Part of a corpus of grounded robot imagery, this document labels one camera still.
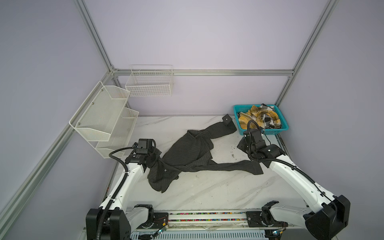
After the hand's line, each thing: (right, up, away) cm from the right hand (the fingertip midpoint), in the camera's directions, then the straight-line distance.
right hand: (240, 142), depth 80 cm
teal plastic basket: (+9, +24, +34) cm, 43 cm away
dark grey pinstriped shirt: (-27, -8, +16) cm, 33 cm away
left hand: (-46, -7, +3) cm, 47 cm away
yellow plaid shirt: (+27, +17, +27) cm, 42 cm away
